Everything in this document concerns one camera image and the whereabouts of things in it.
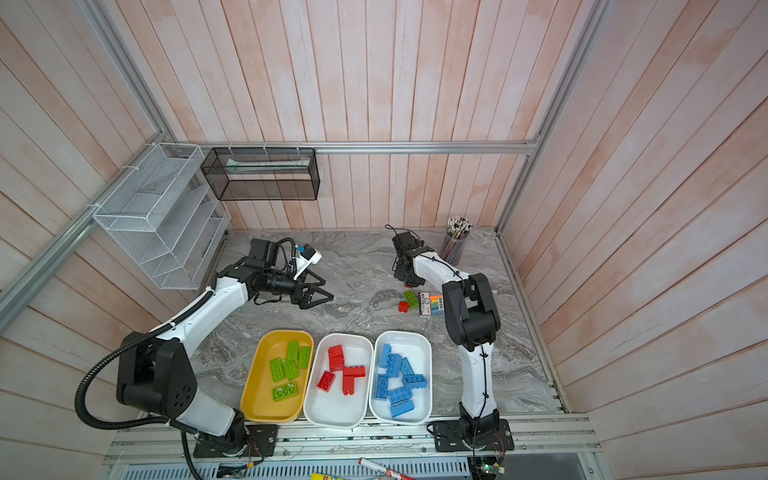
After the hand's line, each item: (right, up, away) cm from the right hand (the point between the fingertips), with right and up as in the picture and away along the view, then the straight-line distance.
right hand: (407, 271), depth 101 cm
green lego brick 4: (-36, -23, -13) cm, 44 cm away
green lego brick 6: (-36, -32, -21) cm, 52 cm away
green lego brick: (-36, -28, -16) cm, 48 cm away
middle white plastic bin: (-25, -36, -23) cm, 49 cm away
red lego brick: (-22, -25, -18) cm, 38 cm away
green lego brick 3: (-39, -28, -16) cm, 51 cm away
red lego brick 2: (-25, -30, -19) cm, 43 cm away
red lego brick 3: (-22, -24, -15) cm, 36 cm away
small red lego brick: (-2, -11, -4) cm, 12 cm away
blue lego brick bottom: (-9, -30, -23) cm, 38 cm away
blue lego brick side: (0, -29, -21) cm, 36 cm away
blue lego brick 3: (-4, -32, -22) cm, 39 cm away
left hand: (-24, -5, -22) cm, 33 cm away
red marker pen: (-9, -45, -32) cm, 56 cm away
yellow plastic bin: (-43, -34, -22) cm, 59 cm away
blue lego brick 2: (-8, -24, -16) cm, 30 cm away
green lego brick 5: (+1, -9, -3) cm, 10 cm away
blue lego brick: (-5, -26, -18) cm, 32 cm away
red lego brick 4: (-18, -30, -22) cm, 41 cm away
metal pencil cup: (+16, +11, -2) cm, 20 cm away
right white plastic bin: (+2, -22, -13) cm, 26 cm away
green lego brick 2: (-32, -25, -15) cm, 43 cm away
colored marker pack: (+7, -11, -4) cm, 14 cm away
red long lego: (-17, -27, -19) cm, 37 cm away
